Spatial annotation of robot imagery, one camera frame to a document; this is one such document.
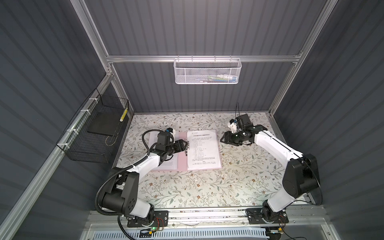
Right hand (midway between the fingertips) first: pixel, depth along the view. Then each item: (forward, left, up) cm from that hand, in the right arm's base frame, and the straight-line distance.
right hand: (224, 141), depth 88 cm
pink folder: (-2, +26, -13) cm, 29 cm away
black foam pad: (+1, +64, +17) cm, 66 cm away
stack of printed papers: (0, +12, -12) cm, 17 cm away
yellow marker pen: (+7, +57, +16) cm, 59 cm away
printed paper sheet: (-9, +32, -11) cm, 35 cm away
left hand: (0, +25, -2) cm, 25 cm away
